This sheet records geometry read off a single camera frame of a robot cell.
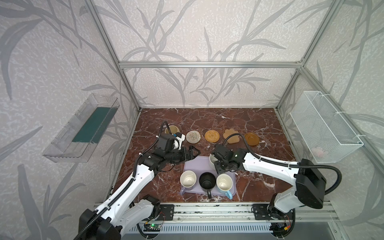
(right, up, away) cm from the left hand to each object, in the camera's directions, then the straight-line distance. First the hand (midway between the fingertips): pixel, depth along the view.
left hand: (196, 150), depth 74 cm
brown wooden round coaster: (+37, +2, +28) cm, 47 cm away
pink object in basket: (+60, 0, -1) cm, 60 cm away
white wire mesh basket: (+55, +8, -13) cm, 57 cm away
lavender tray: (+2, -12, +15) cm, 19 cm away
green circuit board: (-21, -37, -2) cm, 42 cm away
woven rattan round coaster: (+10, +4, +30) cm, 32 cm away
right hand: (+12, -8, +10) cm, 17 cm away
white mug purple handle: (-5, -18, +9) cm, 21 cm away
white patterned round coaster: (-4, +4, +28) cm, 29 cm away
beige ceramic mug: (-17, +9, +27) cm, 33 cm away
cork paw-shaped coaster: (+23, +3, +22) cm, 32 cm away
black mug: (+6, -19, +9) cm, 21 cm away
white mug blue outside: (+15, -19, +8) cm, 26 cm away
